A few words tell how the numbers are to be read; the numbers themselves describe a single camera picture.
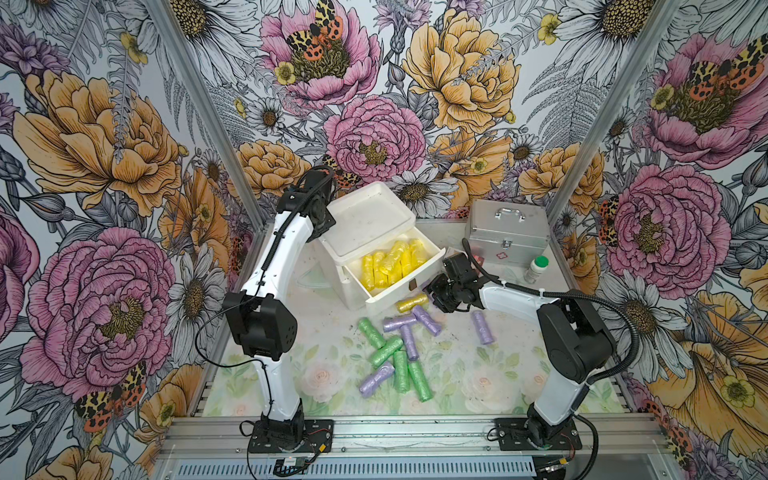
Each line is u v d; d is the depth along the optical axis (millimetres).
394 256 828
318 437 745
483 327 916
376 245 829
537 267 972
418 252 849
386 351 854
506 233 1001
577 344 485
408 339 892
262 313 483
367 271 831
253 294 483
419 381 812
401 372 826
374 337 893
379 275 813
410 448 734
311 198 594
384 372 815
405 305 965
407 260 852
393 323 916
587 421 649
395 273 816
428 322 920
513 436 734
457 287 814
